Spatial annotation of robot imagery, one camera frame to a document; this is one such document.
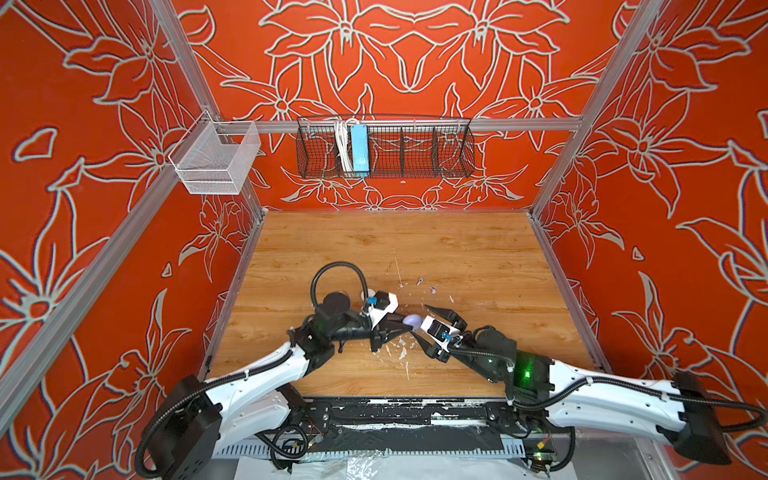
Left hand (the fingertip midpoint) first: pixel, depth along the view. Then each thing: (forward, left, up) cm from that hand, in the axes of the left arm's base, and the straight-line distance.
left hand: (408, 323), depth 69 cm
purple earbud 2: (+20, -9, -18) cm, 29 cm away
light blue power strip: (+49, +16, +15) cm, 54 cm away
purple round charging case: (-1, -1, +3) cm, 3 cm away
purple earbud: (+23, -5, -18) cm, 30 cm away
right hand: (+1, -2, +2) cm, 3 cm away
